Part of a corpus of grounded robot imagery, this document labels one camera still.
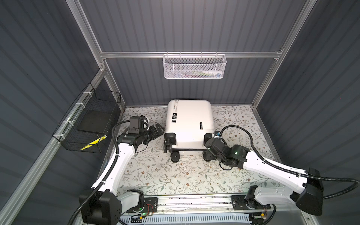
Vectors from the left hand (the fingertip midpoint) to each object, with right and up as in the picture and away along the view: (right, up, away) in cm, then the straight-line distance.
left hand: (159, 132), depth 80 cm
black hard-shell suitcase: (+18, +5, +4) cm, 19 cm away
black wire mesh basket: (-36, +7, -6) cm, 38 cm away
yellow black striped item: (-28, -4, -14) cm, 32 cm away
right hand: (+29, -11, -2) cm, 31 cm away
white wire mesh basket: (+21, +54, +44) cm, 73 cm away
